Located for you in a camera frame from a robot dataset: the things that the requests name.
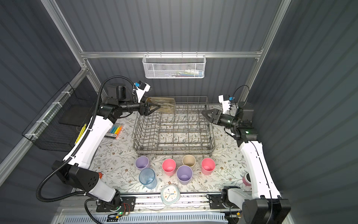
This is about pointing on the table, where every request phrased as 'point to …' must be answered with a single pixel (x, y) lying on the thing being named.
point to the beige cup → (189, 160)
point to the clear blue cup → (148, 178)
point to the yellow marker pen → (83, 129)
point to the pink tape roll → (246, 179)
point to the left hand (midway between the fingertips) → (156, 102)
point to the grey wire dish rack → (188, 131)
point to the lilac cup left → (141, 162)
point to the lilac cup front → (184, 174)
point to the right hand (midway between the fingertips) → (205, 115)
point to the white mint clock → (170, 193)
